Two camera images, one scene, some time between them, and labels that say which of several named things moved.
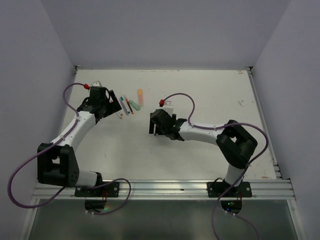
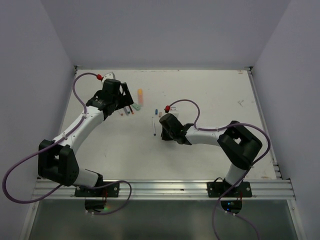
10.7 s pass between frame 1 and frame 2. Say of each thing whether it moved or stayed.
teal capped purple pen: stayed
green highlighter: stayed
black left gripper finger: moved
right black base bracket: stayed
